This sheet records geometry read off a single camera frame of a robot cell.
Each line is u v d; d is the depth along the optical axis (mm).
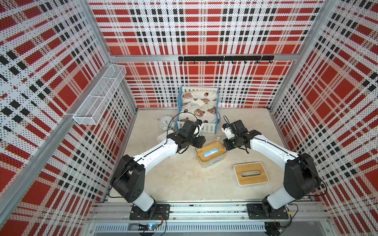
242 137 653
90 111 929
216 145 927
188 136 659
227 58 887
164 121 1077
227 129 805
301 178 441
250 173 854
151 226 690
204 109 1084
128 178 440
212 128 1003
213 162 871
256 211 722
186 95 1079
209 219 733
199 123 764
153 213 677
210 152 906
